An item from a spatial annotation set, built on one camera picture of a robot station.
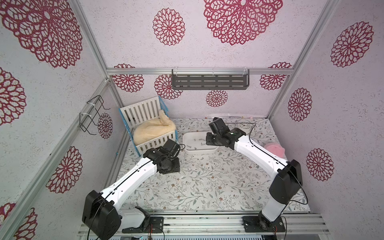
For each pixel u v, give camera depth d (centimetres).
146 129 102
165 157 57
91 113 78
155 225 73
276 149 92
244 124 113
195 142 109
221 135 63
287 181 45
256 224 72
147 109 108
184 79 97
